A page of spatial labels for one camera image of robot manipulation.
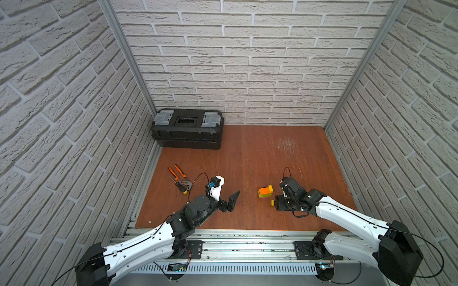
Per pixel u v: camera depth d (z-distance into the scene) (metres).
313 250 0.65
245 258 0.73
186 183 0.92
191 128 0.96
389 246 0.40
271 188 0.83
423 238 0.40
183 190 0.90
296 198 0.62
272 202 0.85
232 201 0.65
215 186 0.63
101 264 0.42
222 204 0.65
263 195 0.86
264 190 0.85
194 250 0.74
